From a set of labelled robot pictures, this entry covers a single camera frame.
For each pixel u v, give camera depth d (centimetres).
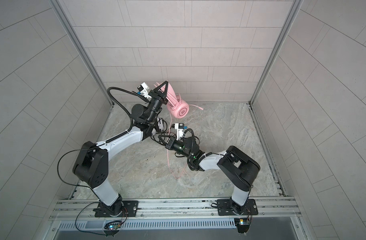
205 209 72
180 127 72
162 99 64
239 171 46
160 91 66
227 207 71
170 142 69
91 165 45
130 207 71
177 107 71
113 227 64
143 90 67
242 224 68
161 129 96
